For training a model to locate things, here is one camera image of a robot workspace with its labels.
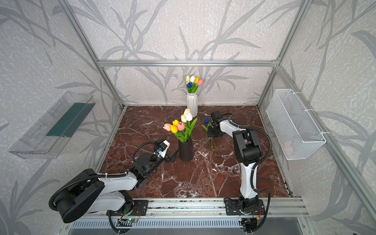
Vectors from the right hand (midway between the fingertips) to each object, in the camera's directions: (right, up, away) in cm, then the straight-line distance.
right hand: (212, 130), depth 103 cm
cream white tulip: (-17, +34, -10) cm, 39 cm away
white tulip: (-14, +33, -14) cm, 38 cm away
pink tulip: (-9, +32, -11) cm, 35 cm away
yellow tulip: (-11, +33, -10) cm, 37 cm away
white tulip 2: (-14, +10, -37) cm, 41 cm away
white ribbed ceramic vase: (-14, +19, -1) cm, 23 cm away
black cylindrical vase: (-17, -10, -21) cm, 29 cm away
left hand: (-23, -3, -24) cm, 33 cm away
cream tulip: (-18, +8, -31) cm, 36 cm away
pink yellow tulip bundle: (-18, +3, -34) cm, 38 cm away
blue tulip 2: (-4, +6, +5) cm, 8 cm away
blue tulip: (-15, +29, -14) cm, 36 cm away
